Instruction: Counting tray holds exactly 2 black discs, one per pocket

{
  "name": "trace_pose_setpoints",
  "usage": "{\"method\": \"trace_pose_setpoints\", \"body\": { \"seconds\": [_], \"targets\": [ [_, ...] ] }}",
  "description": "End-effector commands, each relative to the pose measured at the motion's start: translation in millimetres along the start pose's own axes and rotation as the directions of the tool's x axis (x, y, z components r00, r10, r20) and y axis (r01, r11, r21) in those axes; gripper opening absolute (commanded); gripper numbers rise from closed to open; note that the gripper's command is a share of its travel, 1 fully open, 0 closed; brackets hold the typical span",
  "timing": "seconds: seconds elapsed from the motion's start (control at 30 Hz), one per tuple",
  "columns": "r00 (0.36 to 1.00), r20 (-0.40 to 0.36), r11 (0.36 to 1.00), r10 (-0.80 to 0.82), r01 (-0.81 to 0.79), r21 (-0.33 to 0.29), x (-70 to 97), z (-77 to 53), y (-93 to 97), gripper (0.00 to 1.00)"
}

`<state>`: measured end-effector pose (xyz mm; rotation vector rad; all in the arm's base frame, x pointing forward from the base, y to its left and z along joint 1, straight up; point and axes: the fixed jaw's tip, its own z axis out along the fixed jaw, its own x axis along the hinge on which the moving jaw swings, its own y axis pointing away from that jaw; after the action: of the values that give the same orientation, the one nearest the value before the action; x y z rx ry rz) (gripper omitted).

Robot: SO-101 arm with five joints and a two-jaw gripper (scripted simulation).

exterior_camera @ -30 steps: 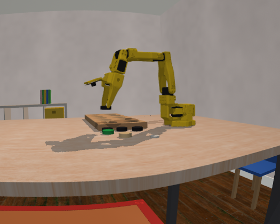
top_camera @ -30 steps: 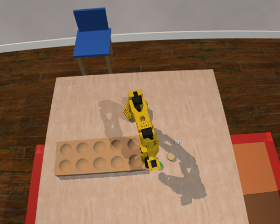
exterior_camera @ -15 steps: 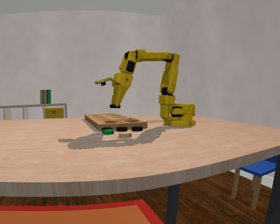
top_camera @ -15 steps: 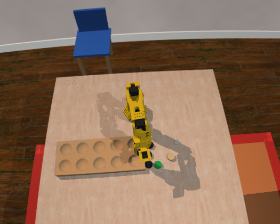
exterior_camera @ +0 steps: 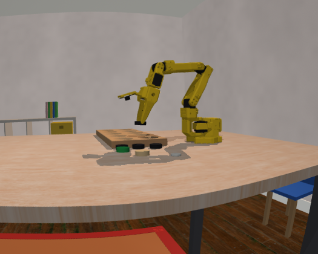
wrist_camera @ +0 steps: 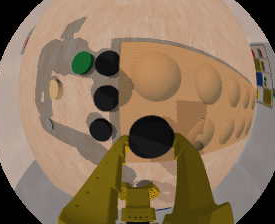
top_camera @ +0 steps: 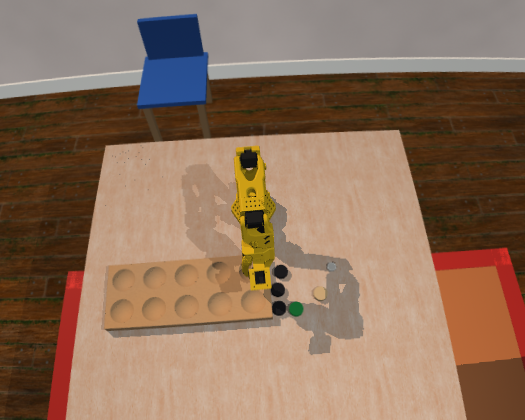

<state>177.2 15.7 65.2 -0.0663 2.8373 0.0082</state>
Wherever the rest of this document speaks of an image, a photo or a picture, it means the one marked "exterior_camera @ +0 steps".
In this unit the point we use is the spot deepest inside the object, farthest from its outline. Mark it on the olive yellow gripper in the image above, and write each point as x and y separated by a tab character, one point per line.
149	95

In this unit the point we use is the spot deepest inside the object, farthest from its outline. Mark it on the beige disc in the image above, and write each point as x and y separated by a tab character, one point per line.
142	152

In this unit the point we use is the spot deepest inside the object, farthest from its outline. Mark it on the green disc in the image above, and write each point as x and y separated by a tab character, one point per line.
122	149

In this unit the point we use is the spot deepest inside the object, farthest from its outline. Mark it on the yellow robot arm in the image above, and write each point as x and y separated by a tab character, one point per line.
206	129

